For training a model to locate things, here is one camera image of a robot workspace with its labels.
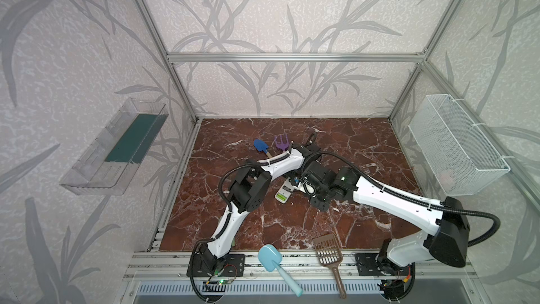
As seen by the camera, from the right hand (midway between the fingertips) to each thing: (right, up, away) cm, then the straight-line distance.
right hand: (314, 187), depth 79 cm
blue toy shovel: (-23, +14, +29) cm, 39 cm away
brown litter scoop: (+6, -25, -2) cm, 25 cm away
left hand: (-5, +2, +16) cm, 17 cm away
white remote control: (-11, -5, +11) cm, 17 cm away
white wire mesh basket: (+43, +12, -17) cm, 47 cm away
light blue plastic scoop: (-17, -25, -3) cm, 30 cm away
